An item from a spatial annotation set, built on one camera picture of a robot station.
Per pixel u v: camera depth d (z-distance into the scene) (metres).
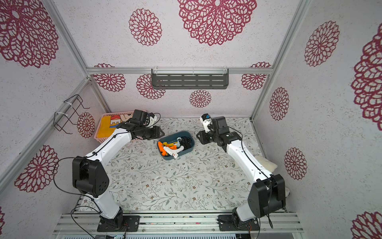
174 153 0.90
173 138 1.04
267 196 0.42
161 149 0.94
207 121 0.73
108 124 1.09
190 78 0.93
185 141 0.99
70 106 0.78
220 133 0.62
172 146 0.95
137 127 0.65
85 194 0.51
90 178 0.47
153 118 0.81
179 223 0.75
